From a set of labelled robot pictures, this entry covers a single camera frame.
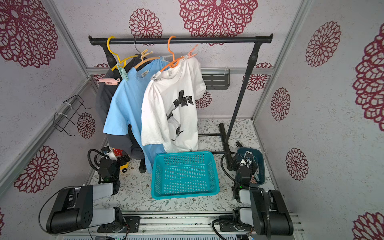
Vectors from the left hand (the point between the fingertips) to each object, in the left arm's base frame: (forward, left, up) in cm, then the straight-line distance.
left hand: (118, 151), depth 89 cm
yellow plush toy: (-7, -7, +5) cm, 11 cm away
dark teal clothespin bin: (-9, -85, -9) cm, 86 cm away
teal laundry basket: (-10, -39, -11) cm, 42 cm away
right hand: (-3, -75, 0) cm, 75 cm away
